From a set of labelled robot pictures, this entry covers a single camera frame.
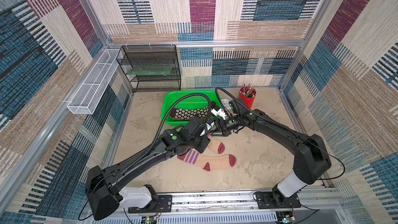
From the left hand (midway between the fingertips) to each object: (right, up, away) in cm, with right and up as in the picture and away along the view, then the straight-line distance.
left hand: (206, 139), depth 75 cm
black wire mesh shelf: (-35, +49, +27) cm, 65 cm away
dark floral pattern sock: (-13, +10, +27) cm, 32 cm away
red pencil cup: (+27, +23, +27) cm, 45 cm away
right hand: (+3, +2, +2) cm, 4 cm away
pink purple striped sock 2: (+1, -14, +11) cm, 18 cm away
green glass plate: (-30, +39, +28) cm, 56 cm away
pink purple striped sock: (+6, -8, +17) cm, 19 cm away
